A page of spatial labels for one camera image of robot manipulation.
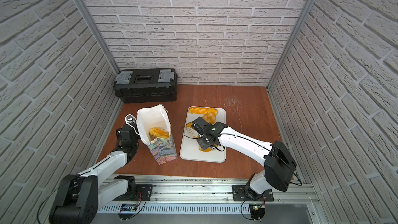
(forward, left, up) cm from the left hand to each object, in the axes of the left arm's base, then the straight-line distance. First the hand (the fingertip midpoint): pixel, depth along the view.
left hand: (132, 123), depth 87 cm
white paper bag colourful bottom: (-1, -16, +8) cm, 18 cm away
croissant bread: (-4, -15, -3) cm, 15 cm away
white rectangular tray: (-12, -34, -10) cm, 37 cm away
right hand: (-10, -43, 0) cm, 44 cm away
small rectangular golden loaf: (-3, -34, -2) cm, 35 cm away
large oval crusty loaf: (-12, -43, -9) cm, 46 cm away
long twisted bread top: (+15, -37, -7) cm, 40 cm away
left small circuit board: (-39, -4, -13) cm, 41 cm away
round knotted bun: (+9, -46, -6) cm, 47 cm away
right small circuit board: (-41, -66, -9) cm, 79 cm away
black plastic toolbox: (+26, -4, +5) cm, 27 cm away
